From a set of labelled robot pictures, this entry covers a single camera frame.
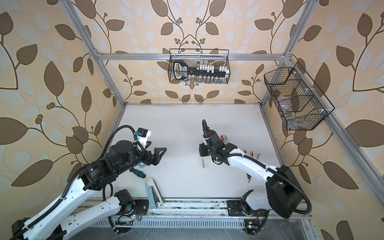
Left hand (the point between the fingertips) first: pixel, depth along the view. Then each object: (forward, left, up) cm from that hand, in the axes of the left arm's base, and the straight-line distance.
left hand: (159, 146), depth 66 cm
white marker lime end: (+2, -20, -22) cm, 30 cm away
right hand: (+8, -19, -17) cm, 27 cm away
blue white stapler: (-16, +4, -25) cm, 30 cm away
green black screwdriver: (-4, +17, -25) cm, 30 cm away
